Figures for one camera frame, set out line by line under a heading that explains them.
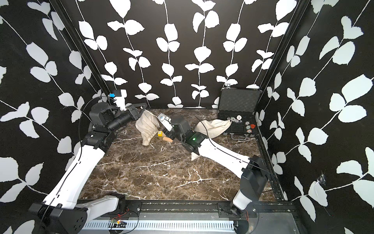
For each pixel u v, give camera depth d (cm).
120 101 58
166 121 62
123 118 58
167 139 101
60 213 36
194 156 90
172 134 67
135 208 73
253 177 42
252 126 108
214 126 100
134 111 58
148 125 101
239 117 114
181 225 70
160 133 102
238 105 111
